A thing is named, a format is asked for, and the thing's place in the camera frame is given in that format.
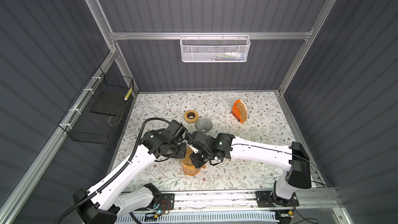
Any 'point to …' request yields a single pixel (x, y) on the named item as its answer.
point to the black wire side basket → (94, 116)
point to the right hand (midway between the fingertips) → (192, 163)
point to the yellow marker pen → (128, 94)
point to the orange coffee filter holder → (239, 111)
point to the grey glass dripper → (203, 124)
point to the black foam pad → (110, 102)
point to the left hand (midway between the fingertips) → (183, 152)
